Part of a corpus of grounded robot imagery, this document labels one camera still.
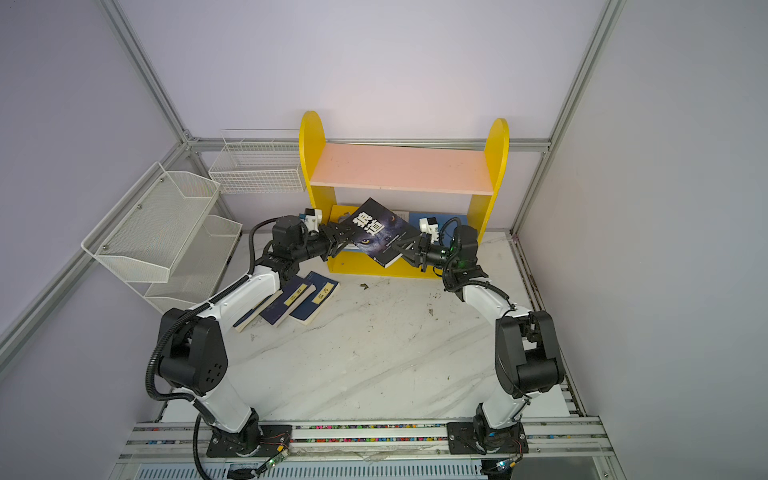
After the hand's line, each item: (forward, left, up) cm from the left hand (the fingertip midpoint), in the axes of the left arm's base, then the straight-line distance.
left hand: (354, 232), depth 82 cm
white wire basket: (+27, +33, +5) cm, 43 cm away
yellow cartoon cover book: (+17, +7, -8) cm, 20 cm away
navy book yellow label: (-9, +16, -27) cm, 32 cm away
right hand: (-8, -11, +1) cm, 13 cm away
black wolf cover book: (0, -6, +1) cm, 6 cm away
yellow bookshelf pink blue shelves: (+7, -10, +3) cm, 13 cm away
